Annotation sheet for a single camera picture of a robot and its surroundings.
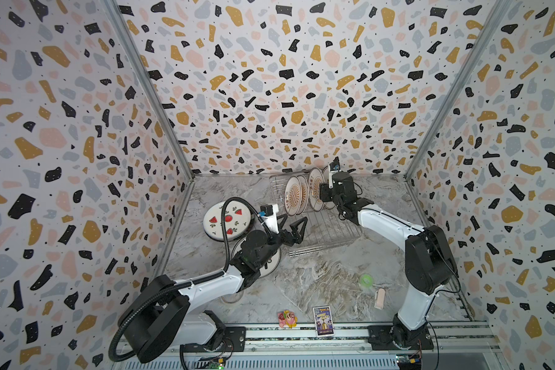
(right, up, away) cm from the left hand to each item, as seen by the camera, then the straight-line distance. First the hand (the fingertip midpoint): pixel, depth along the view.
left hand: (298, 214), depth 75 cm
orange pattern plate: (+4, +6, +24) cm, 25 cm away
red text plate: (-10, -21, +15) cm, 28 cm away
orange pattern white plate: (+9, +14, +30) cm, 35 cm away
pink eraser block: (+28, -30, +6) cm, 42 cm away
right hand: (+11, +13, +16) cm, 23 cm away
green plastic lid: (+26, -26, +13) cm, 39 cm away
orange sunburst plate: (-2, +6, +28) cm, 29 cm away
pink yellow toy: (-4, -34, +1) cm, 34 cm away
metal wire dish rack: (+12, -8, +26) cm, 30 cm away
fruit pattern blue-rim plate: (-26, -4, +26) cm, 36 cm away
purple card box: (+8, -36, +2) cm, 37 cm away
